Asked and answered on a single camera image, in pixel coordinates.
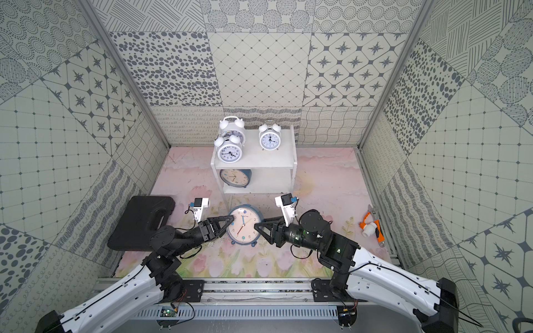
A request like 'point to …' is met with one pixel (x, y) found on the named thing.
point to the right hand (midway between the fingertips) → (259, 225)
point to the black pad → (141, 217)
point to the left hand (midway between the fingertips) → (235, 227)
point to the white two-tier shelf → (285, 157)
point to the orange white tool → (371, 226)
